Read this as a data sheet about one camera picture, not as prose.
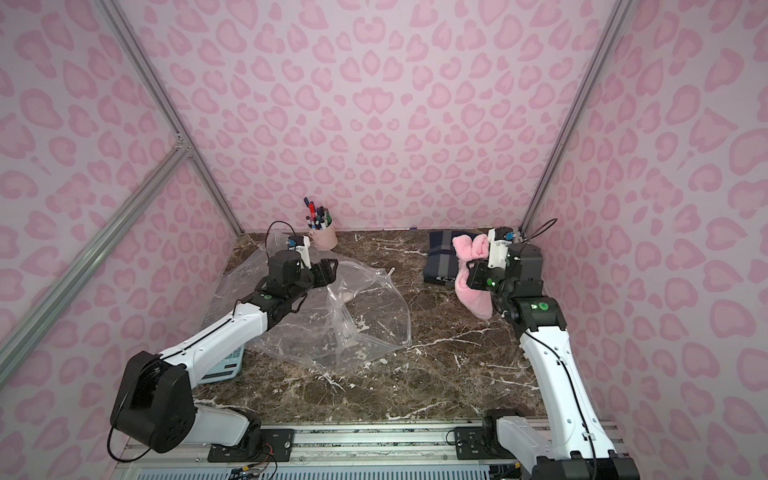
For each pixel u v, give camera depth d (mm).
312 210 1056
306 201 1068
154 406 415
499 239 631
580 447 375
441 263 1012
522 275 526
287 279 652
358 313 975
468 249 718
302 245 761
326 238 1063
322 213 1068
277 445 733
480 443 722
